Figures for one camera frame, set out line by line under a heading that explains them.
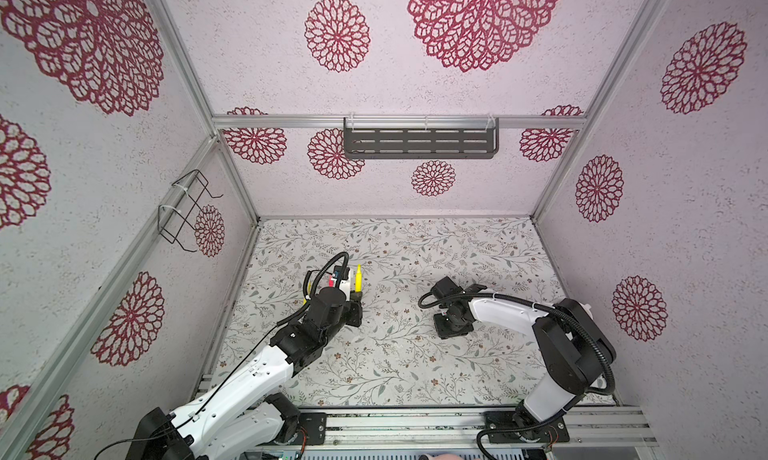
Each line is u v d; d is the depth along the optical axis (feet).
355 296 2.50
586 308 2.87
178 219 2.49
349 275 2.25
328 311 1.86
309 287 1.88
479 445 2.23
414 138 3.05
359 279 2.52
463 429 2.51
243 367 1.64
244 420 1.86
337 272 2.15
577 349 1.51
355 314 2.25
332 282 2.16
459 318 2.30
